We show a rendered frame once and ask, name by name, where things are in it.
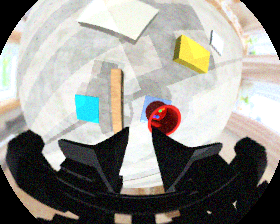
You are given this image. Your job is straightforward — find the yellow rectangular block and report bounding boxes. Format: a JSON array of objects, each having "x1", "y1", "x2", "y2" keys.
[{"x1": 172, "y1": 35, "x2": 211, "y2": 73}]

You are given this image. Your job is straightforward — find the tan flat bar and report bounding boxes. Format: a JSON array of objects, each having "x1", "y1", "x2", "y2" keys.
[{"x1": 111, "y1": 68, "x2": 124, "y2": 133}]

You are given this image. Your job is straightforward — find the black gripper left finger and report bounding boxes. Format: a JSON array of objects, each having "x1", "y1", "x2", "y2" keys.
[{"x1": 58, "y1": 127, "x2": 131, "y2": 192}]

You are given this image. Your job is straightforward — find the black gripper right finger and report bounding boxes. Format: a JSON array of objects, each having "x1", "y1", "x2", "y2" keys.
[{"x1": 152, "y1": 127, "x2": 224, "y2": 192}]

